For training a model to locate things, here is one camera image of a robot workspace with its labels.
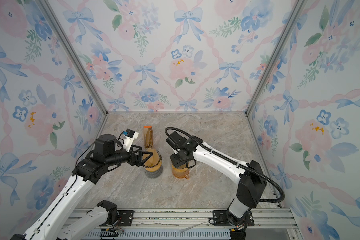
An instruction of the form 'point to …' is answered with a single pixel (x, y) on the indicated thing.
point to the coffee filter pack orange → (148, 136)
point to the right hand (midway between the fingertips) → (178, 159)
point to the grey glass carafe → (153, 174)
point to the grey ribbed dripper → (154, 168)
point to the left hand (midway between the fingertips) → (146, 150)
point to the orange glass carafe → (183, 173)
